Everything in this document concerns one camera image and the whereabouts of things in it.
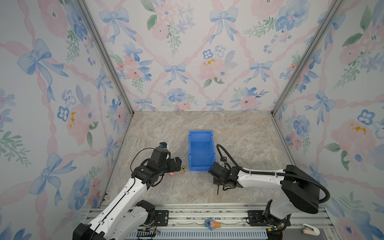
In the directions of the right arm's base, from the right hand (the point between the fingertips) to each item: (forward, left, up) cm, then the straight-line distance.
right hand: (215, 177), depth 88 cm
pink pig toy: (+1, +25, +3) cm, 26 cm away
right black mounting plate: (-21, -19, +1) cm, 28 cm away
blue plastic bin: (+19, +8, -1) cm, 21 cm away
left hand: (+4, +23, +14) cm, 27 cm away
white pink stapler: (-25, -42, +2) cm, 48 cm away
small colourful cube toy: (+3, +19, +3) cm, 20 cm away
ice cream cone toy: (-24, +3, +3) cm, 24 cm away
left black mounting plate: (-20, +28, +1) cm, 34 cm away
